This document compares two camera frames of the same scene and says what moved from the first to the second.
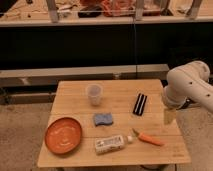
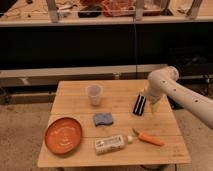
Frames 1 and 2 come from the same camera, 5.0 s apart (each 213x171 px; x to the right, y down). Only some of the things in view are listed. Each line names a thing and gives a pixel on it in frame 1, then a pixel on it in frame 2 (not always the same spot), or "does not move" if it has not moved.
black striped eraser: (140, 104) does not move
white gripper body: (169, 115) → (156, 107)
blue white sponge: (101, 118) does not move
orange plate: (63, 135) does not move
